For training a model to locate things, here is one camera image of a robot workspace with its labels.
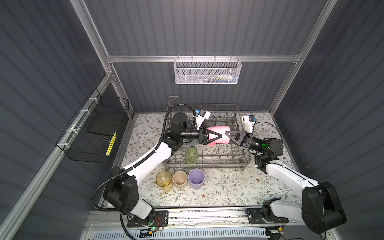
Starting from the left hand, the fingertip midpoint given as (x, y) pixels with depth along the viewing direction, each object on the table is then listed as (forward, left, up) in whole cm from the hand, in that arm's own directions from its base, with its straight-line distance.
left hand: (219, 133), depth 67 cm
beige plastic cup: (-8, +20, -29) cm, 36 cm away
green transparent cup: (+4, +13, -24) cm, 28 cm away
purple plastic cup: (-9, +11, -27) cm, 30 cm away
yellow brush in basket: (0, +51, -6) cm, 51 cm away
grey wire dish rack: (+5, -5, -30) cm, 30 cm away
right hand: (-5, -2, +2) cm, 5 cm away
